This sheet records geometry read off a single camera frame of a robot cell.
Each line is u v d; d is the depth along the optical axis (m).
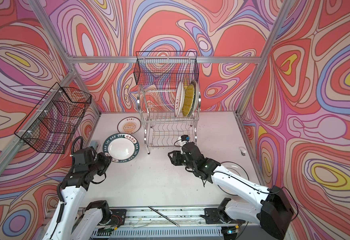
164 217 0.73
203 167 0.57
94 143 0.95
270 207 0.40
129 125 1.11
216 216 0.73
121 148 0.87
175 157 0.66
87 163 0.58
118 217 0.73
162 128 1.05
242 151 0.95
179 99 0.84
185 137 0.69
